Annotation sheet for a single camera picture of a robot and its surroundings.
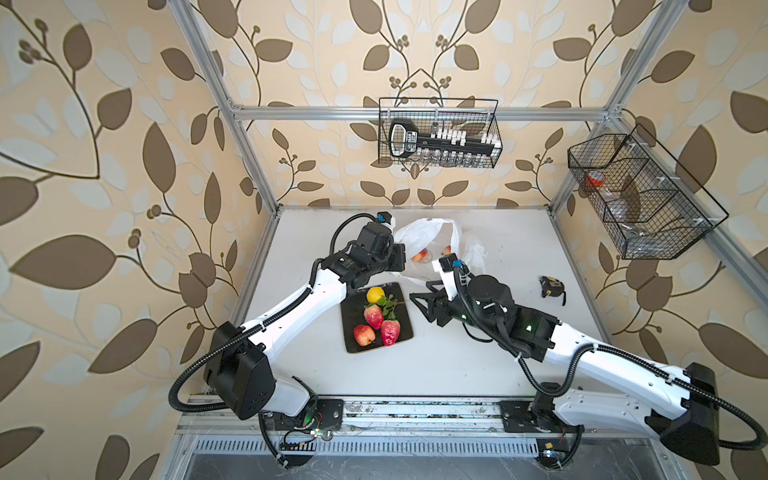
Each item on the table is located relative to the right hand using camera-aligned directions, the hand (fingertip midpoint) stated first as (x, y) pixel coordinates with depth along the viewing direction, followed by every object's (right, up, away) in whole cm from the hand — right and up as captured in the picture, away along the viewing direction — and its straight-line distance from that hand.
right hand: (420, 292), depth 69 cm
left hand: (-3, +10, +10) cm, 14 cm away
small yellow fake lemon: (-12, -5, +22) cm, 26 cm away
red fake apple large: (-15, -15, +14) cm, 25 cm away
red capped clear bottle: (+54, +30, +19) cm, 65 cm away
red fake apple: (+1, +8, +12) cm, 14 cm away
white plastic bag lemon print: (+4, +12, +16) cm, 20 cm away
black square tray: (-19, -12, +23) cm, 32 cm away
